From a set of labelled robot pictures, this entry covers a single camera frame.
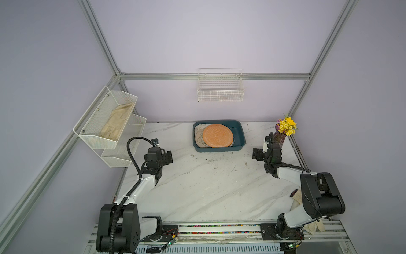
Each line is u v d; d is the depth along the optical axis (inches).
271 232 28.8
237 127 44.1
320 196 17.9
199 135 43.6
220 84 37.6
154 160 26.0
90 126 26.5
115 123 30.9
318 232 29.4
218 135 42.5
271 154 28.9
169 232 28.9
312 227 29.4
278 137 36.5
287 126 33.4
